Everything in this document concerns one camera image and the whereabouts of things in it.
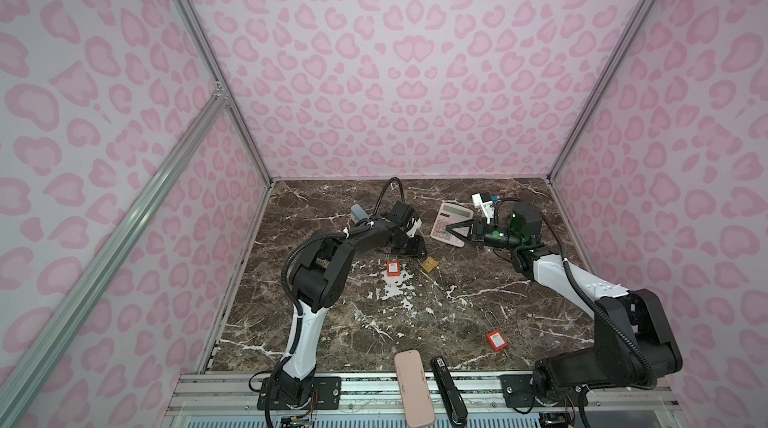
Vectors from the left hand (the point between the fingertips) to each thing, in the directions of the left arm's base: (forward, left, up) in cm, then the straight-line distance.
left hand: (425, 249), depth 96 cm
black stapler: (-40, -3, -1) cm, 40 cm away
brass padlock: (-4, -1, -2) cm, 5 cm away
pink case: (-38, +6, -1) cm, 39 cm away
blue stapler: (+13, +22, +3) cm, 26 cm away
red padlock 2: (-27, -17, -1) cm, 32 cm away
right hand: (-6, -5, +20) cm, 22 cm away
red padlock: (-6, +10, -1) cm, 12 cm away
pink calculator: (+15, -10, -1) cm, 18 cm away
